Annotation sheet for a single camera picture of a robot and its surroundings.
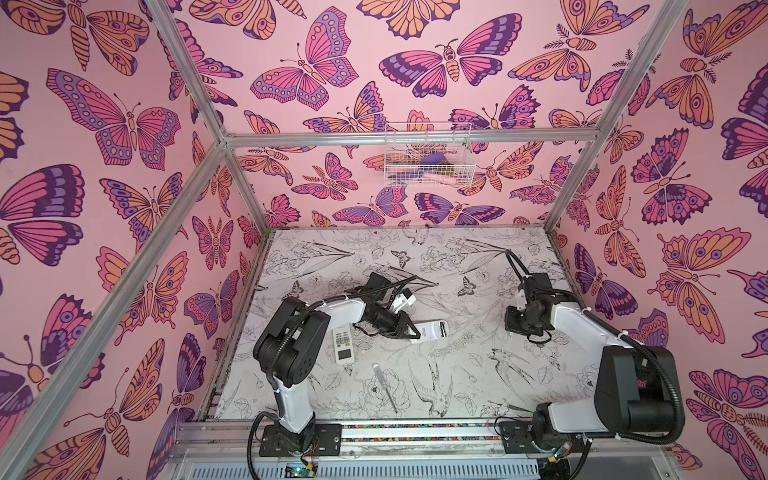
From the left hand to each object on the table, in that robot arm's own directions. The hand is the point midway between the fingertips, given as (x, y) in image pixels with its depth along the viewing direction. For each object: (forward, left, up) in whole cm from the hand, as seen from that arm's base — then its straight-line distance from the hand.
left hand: (419, 335), depth 85 cm
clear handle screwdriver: (-10, +10, -6) cm, 16 cm away
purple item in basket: (+48, -6, +26) cm, 55 cm away
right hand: (+5, -28, -3) cm, 29 cm away
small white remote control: (-2, +22, -5) cm, 23 cm away
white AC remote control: (+3, -6, -3) cm, 8 cm away
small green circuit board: (-31, +31, -9) cm, 45 cm away
